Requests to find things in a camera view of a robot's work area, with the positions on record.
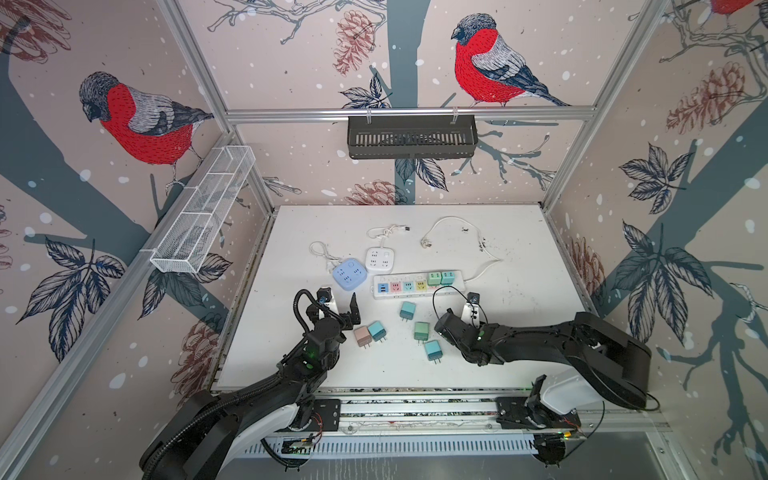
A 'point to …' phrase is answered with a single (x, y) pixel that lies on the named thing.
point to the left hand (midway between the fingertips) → (339, 296)
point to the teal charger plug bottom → (433, 351)
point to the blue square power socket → (350, 274)
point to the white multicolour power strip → (413, 285)
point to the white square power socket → (380, 259)
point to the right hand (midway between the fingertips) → (456, 327)
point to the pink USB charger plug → (362, 336)
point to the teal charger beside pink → (377, 331)
